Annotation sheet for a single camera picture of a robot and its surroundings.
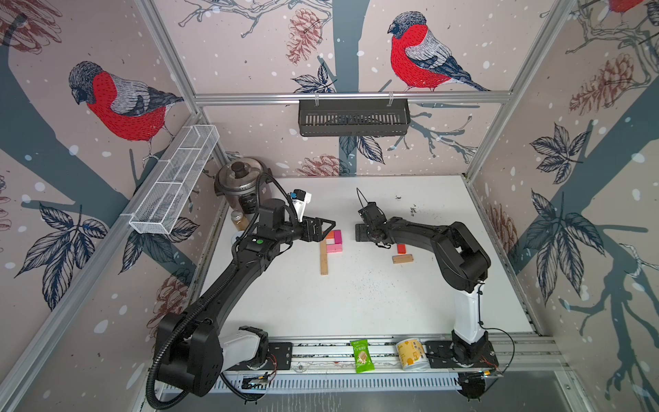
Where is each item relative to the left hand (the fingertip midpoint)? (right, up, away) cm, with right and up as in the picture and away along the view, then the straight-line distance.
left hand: (329, 218), depth 77 cm
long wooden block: (-3, -14, +19) cm, 24 cm away
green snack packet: (+10, -40, -4) cm, 41 cm away
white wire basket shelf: (-49, +12, +2) cm, 51 cm away
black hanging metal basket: (+10, +40, +26) cm, 48 cm away
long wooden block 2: (-2, -17, +15) cm, 23 cm away
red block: (+27, -13, +19) cm, 35 cm away
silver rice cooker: (-33, +12, +19) cm, 40 cm away
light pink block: (+1, -13, +18) cm, 22 cm away
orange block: (0, -10, +23) cm, 25 cm away
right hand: (+14, -6, +25) cm, 29 cm away
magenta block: (+3, -9, +23) cm, 25 cm away
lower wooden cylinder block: (+27, -16, +17) cm, 36 cm away
